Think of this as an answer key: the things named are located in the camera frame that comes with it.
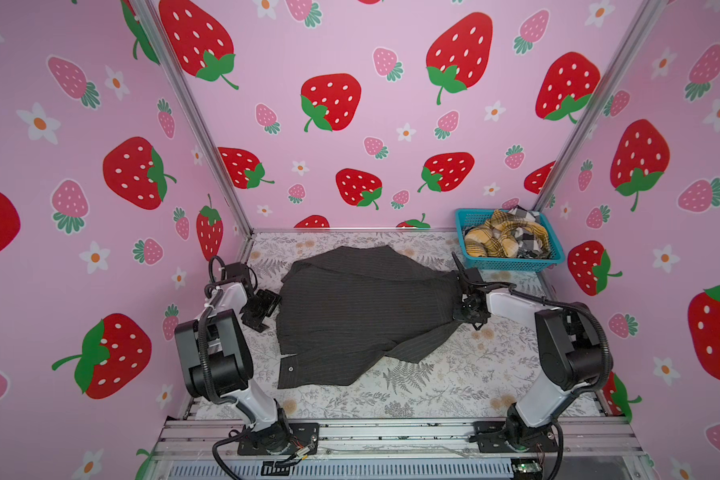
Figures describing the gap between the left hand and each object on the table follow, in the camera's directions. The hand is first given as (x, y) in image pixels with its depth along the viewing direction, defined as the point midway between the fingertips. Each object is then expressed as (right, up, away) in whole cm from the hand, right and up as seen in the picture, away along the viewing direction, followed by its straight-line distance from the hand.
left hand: (275, 308), depth 93 cm
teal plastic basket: (+70, +32, +24) cm, 81 cm away
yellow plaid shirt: (+76, +24, +13) cm, 81 cm away
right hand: (+60, -2, +4) cm, 60 cm away
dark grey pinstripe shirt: (+21, -2, +4) cm, 22 cm away
